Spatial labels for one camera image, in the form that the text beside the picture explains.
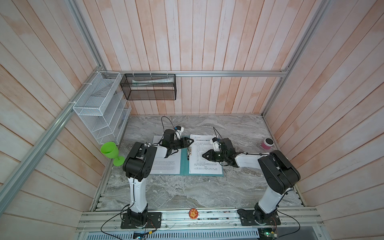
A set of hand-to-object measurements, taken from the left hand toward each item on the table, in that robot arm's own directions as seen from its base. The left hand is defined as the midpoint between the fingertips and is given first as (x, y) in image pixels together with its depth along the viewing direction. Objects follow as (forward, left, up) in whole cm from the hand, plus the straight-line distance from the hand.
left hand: (192, 143), depth 97 cm
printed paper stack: (-13, -4, -5) cm, 14 cm away
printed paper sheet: (-13, +14, -6) cm, 20 cm away
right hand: (-8, -7, -2) cm, 11 cm away
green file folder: (-14, +5, -6) cm, 16 cm away
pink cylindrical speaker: (0, -51, -1) cm, 51 cm away
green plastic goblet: (-11, +47, +8) cm, 49 cm away
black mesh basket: (+30, +29, +23) cm, 48 cm away
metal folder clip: (-5, +2, -4) cm, 7 cm away
